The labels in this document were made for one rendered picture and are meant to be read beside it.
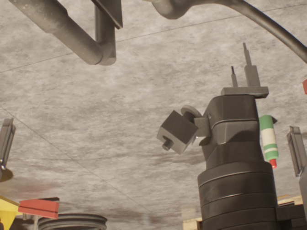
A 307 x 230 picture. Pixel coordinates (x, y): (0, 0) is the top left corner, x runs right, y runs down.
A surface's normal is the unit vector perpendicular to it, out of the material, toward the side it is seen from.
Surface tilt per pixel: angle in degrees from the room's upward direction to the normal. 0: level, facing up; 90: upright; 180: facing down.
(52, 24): 26
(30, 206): 90
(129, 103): 0
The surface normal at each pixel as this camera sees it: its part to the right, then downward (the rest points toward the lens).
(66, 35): 0.33, 0.83
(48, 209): -0.26, -0.36
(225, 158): -0.46, -0.41
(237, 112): 0.12, -0.40
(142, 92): 0.10, 0.91
